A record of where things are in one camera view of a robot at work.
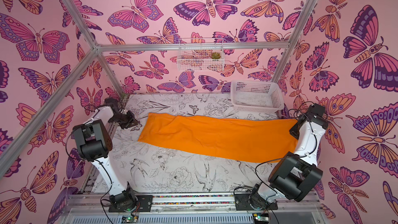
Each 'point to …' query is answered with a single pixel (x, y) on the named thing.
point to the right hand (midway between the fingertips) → (303, 137)
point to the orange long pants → (263, 140)
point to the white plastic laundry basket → (256, 96)
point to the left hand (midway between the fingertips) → (140, 120)
